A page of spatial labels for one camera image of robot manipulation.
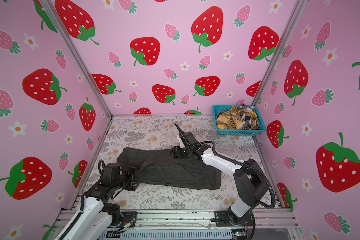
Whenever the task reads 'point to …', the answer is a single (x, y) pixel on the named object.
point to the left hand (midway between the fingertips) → (142, 171)
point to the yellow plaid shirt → (243, 118)
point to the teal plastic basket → (217, 108)
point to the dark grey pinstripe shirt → (158, 168)
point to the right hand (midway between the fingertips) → (172, 152)
